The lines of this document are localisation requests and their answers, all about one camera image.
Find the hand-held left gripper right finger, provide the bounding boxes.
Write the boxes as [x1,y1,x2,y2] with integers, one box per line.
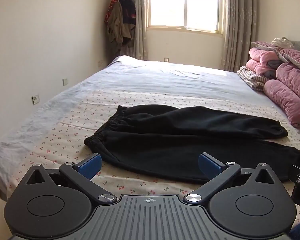
[185,152,278,204]

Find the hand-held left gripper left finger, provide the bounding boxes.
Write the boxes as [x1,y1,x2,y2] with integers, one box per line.
[23,153,117,204]

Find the black pants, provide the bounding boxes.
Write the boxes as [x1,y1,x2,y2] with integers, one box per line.
[84,105,300,184]

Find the bed with grey-blue sheet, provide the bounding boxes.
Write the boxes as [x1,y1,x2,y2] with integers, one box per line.
[0,55,300,202]

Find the striped folded cloth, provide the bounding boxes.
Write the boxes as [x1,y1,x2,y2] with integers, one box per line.
[237,66,268,92]

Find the large pink quilted duvet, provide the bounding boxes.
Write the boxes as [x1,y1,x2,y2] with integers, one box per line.
[263,48,300,128]

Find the brown hanging coat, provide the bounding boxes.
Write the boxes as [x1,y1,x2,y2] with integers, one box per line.
[107,2,136,46]

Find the white crumpled cloth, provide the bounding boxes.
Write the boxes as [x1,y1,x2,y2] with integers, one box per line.
[271,37,296,49]

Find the red floral hanging garment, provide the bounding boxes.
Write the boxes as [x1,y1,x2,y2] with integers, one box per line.
[104,0,123,24]

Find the dark navy hanging jacket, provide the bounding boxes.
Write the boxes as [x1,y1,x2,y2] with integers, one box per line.
[118,0,137,31]

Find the window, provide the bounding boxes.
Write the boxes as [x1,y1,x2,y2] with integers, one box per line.
[147,0,222,33]

